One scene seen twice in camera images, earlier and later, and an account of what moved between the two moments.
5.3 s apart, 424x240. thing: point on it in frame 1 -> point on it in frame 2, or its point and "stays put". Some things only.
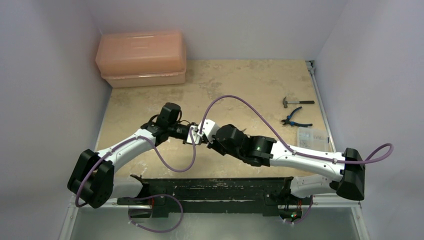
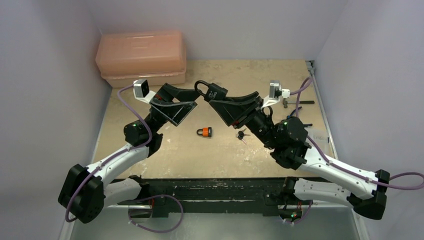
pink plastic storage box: [142, 59] stays put
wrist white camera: [209, 128] -> [275, 93]
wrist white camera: [195, 130] -> [141, 90]
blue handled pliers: [287, 120] stays put
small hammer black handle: [285, 102] stays put
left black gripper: [192, 124] -> [175, 112]
